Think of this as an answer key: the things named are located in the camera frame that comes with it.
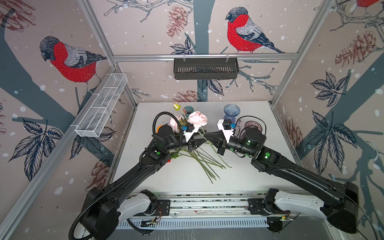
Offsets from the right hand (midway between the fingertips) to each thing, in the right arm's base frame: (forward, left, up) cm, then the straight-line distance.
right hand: (202, 137), depth 62 cm
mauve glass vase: (+19, -28, -15) cm, 37 cm away
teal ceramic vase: (+28, +9, -12) cm, 32 cm away
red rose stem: (-3, -3, -34) cm, 34 cm away
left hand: (+2, -1, -2) cm, 3 cm away
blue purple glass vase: (+31, -17, -17) cm, 39 cm away
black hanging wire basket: (+60, -1, -3) cm, 60 cm away
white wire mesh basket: (+20, +56, 0) cm, 60 cm away
